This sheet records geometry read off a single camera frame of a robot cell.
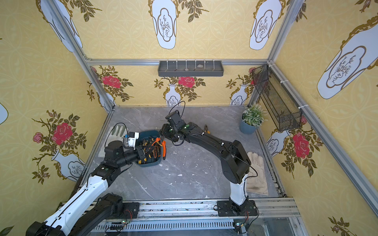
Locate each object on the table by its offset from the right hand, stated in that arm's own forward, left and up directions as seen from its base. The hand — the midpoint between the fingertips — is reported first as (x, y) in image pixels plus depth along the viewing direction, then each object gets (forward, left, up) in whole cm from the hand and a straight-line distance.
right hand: (159, 136), depth 83 cm
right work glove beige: (-18, -56, -19) cm, 61 cm away
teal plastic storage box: (+4, +9, -14) cm, 18 cm away
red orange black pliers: (-2, -1, -1) cm, 3 cm away
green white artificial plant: (+20, -57, -2) cm, 61 cm away
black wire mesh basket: (+17, -73, +3) cm, 75 cm away
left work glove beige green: (+11, +36, -16) cm, 41 cm away
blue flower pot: (+16, -54, -11) cm, 57 cm away
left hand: (-8, +1, +1) cm, 8 cm away
